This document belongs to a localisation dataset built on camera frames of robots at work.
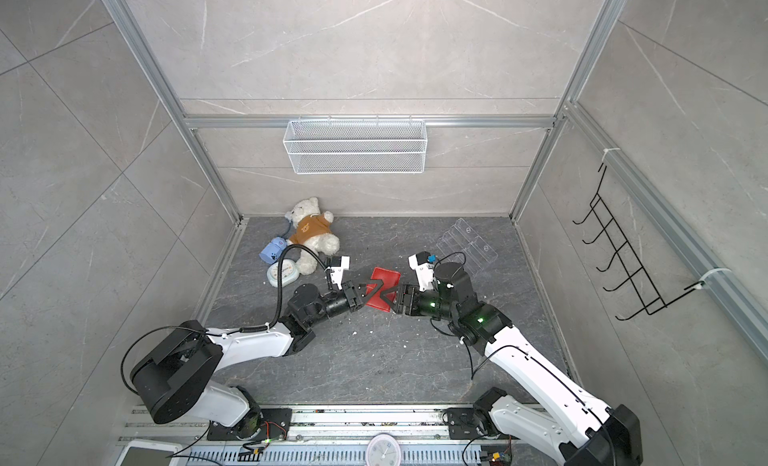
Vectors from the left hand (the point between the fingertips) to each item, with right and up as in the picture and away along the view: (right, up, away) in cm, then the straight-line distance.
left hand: (383, 281), depth 73 cm
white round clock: (0, -39, -4) cm, 40 cm away
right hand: (+1, -3, -2) cm, 4 cm away
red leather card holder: (+2, 0, +2) cm, 3 cm away
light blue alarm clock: (-33, -1, +27) cm, 43 cm away
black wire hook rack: (+58, -1, -9) cm, 59 cm away
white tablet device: (-53, -38, -7) cm, 66 cm away
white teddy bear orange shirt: (-26, +13, +31) cm, 42 cm away
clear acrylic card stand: (+28, +11, +34) cm, 46 cm away
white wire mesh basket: (-12, +42, +27) cm, 52 cm away
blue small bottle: (-41, +7, +31) cm, 51 cm away
